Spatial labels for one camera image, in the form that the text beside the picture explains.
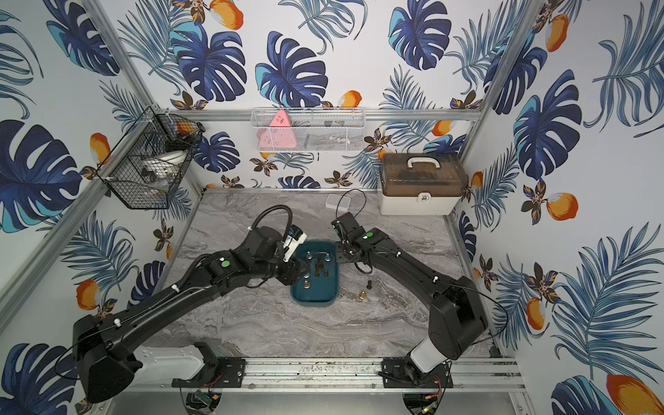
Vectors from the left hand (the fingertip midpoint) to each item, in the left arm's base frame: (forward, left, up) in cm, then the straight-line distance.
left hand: (303, 260), depth 74 cm
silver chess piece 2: (+13, -6, -20) cm, 25 cm away
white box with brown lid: (+42, -41, -6) cm, 59 cm away
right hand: (+9, -12, -9) cm, 17 cm away
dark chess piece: (+4, -22, -21) cm, 31 cm away
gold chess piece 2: (+2, +1, -21) cm, 21 cm away
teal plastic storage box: (+2, -4, -22) cm, 23 cm away
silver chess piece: (+13, +1, -21) cm, 24 cm away
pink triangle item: (+41, +14, +13) cm, 45 cm away
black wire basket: (+23, +49, +14) cm, 56 cm away
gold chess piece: (0, -19, -20) cm, 28 cm away
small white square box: (+43, -8, -21) cm, 48 cm away
